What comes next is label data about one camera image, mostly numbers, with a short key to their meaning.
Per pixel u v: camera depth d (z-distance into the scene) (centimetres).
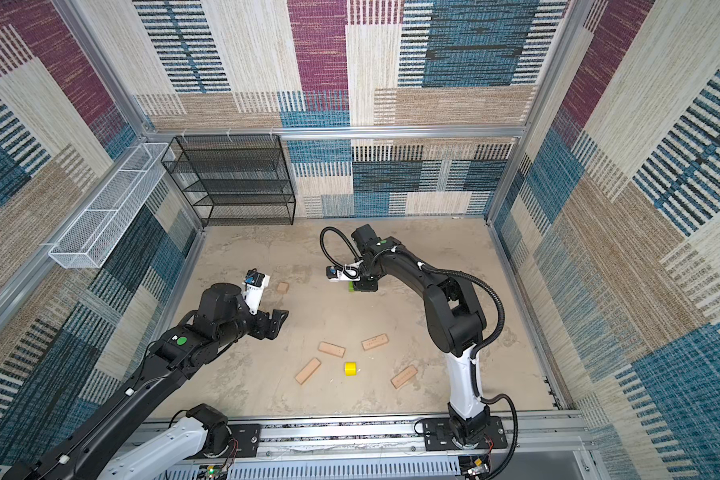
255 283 65
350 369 83
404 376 83
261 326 67
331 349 87
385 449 73
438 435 73
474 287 54
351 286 88
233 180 111
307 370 84
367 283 84
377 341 89
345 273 83
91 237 71
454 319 54
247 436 75
